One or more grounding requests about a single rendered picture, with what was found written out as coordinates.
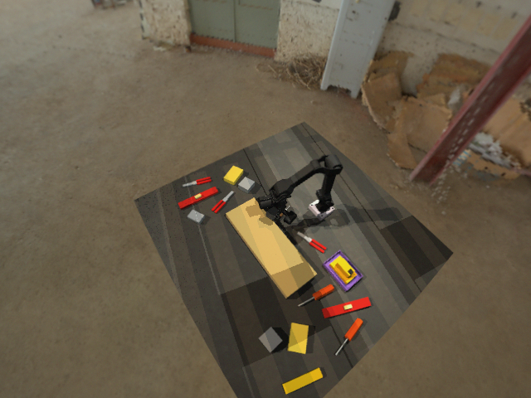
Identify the orange-handled awl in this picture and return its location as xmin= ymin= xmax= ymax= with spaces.
xmin=298 ymin=284 xmax=334 ymax=306
xmin=335 ymin=318 xmax=363 ymax=355

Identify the purple rectangular tray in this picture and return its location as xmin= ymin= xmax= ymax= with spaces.
xmin=323 ymin=250 xmax=363 ymax=292

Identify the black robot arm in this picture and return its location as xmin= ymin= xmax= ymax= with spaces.
xmin=258 ymin=154 xmax=343 ymax=222

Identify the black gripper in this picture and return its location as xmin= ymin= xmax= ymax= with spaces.
xmin=274 ymin=204 xmax=297 ymax=225

